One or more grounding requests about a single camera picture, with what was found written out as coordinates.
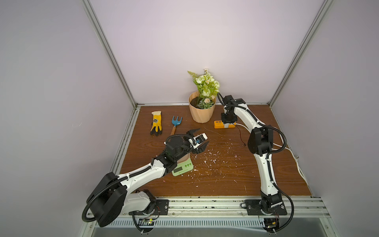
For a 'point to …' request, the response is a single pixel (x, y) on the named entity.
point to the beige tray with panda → (184, 158)
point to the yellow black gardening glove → (157, 128)
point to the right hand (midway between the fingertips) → (227, 119)
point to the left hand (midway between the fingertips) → (204, 134)
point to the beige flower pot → (199, 115)
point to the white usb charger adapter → (226, 125)
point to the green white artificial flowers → (208, 89)
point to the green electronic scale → (183, 167)
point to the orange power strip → (220, 124)
